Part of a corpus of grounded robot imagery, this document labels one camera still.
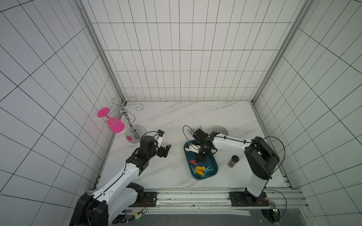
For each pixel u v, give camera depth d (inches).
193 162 33.6
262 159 18.4
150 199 28.6
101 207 15.6
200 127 39.7
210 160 33.5
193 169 32.3
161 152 29.2
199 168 32.0
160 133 28.4
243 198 25.8
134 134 38.4
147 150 24.8
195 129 29.8
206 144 25.8
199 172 31.9
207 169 32.1
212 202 28.6
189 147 31.2
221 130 38.6
